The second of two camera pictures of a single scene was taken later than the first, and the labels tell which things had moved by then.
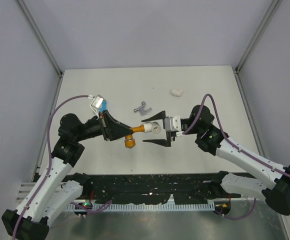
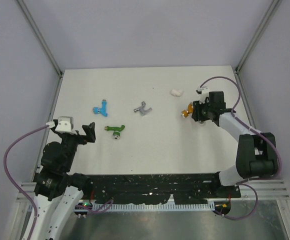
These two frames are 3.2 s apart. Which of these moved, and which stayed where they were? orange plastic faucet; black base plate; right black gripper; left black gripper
Moved: right black gripper; orange plastic faucet; left black gripper
Stayed: black base plate
